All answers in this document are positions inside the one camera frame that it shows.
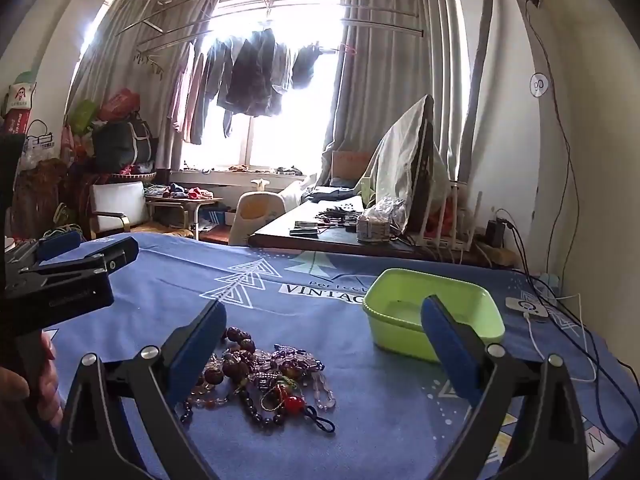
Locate white power strip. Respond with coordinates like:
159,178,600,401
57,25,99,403
506,296,550,323

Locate wooden desk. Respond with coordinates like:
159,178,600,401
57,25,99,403
248,195,516,267

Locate white plastic bag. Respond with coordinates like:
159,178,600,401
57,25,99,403
20,120,57,163

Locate black monitor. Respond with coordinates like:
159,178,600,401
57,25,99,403
407,95,437,235

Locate white slatted rack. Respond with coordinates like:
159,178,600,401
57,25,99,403
417,182,484,254

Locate red cloth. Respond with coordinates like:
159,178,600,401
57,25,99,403
430,200,458,235

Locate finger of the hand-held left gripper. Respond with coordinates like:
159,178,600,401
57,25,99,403
5,230,85,267
19,236,140,287

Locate black duffel bag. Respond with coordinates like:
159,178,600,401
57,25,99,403
91,119,158,173

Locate white cable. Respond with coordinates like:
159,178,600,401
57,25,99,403
527,320,598,383

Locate metal drying rack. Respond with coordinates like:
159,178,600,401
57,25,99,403
115,0,431,66

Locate long black wall cable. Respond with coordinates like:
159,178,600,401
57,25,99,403
522,0,583,301

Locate blue printed blanket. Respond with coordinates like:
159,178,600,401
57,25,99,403
40,232,640,480

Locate grey curtain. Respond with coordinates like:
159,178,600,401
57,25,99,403
65,0,221,128
320,0,496,186

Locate white chair with wooden arms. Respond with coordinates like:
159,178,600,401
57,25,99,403
89,181,151,240

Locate cardboard box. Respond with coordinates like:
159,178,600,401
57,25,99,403
331,151,376,181

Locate red bag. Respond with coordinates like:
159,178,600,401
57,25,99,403
97,89,141,122

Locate bundle of black cables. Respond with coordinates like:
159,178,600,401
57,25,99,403
505,217,640,453

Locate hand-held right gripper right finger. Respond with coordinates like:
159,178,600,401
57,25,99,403
420,295,590,480

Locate person's left hand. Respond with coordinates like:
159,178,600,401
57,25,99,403
0,332,65,441

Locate small wooden table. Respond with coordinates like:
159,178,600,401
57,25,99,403
145,194,223,241

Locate window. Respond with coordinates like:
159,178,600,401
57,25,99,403
177,0,348,172

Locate green plastic basin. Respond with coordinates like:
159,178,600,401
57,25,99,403
362,268,506,363

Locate dark bead bracelet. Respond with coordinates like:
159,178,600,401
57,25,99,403
181,326,337,435

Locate clear plastic bag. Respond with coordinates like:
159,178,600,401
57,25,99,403
359,196,407,245

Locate brown cloth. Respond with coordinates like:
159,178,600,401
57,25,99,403
11,160,67,238

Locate green bag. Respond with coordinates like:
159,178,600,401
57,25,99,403
67,100,98,136

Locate beige chair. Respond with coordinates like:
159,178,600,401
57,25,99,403
229,191,287,247

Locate hanging dark garment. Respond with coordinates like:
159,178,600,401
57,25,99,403
291,45,321,91

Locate hanging dark jackets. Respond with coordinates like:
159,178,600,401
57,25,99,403
217,27,291,118

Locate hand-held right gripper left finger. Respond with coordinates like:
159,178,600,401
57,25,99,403
56,300,228,480

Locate hanging pink garment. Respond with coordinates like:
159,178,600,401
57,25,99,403
167,45,197,133

